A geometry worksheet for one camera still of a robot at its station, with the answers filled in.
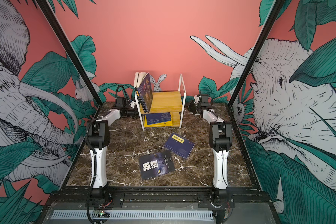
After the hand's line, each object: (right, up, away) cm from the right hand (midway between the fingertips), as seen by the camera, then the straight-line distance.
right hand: (182, 102), depth 101 cm
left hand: (-26, -6, -1) cm, 27 cm away
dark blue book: (-21, -12, -1) cm, 25 cm away
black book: (-18, -41, -16) cm, 47 cm away
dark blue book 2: (-2, -31, -5) cm, 31 cm away
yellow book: (-12, -16, -1) cm, 20 cm away
